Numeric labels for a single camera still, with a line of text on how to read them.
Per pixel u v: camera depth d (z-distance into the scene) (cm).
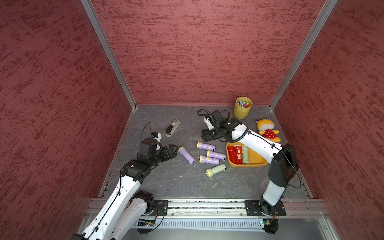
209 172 83
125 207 47
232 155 90
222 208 76
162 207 74
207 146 94
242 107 103
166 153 67
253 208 73
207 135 76
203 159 88
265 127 102
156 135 69
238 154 90
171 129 101
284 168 46
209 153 90
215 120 65
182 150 92
